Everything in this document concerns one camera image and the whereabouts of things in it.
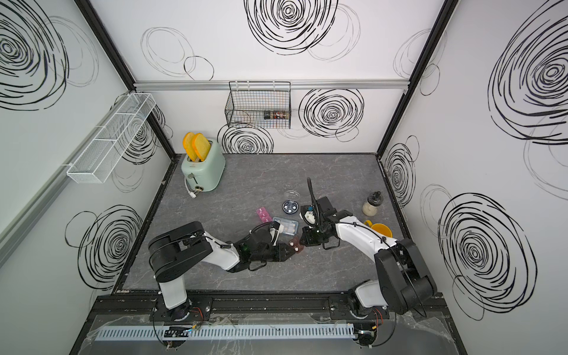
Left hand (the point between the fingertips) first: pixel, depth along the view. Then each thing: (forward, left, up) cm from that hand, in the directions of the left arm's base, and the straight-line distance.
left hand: (295, 254), depth 85 cm
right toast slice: (+42, +44, +17) cm, 63 cm away
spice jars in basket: (+47, +9, +31) cm, 57 cm away
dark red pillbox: (+4, 0, -1) cm, 4 cm away
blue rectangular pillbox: (+11, +2, 0) cm, 11 cm away
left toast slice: (+38, +47, +20) cm, 64 cm away
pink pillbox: (+17, +14, 0) cm, 22 cm away
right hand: (+3, -3, +3) cm, 5 cm away
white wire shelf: (+16, +67, +31) cm, 76 cm away
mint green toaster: (+30, +40, +10) cm, 51 cm away
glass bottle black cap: (+19, -32, +10) cm, 39 cm away
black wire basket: (+79, +21, +16) cm, 83 cm away
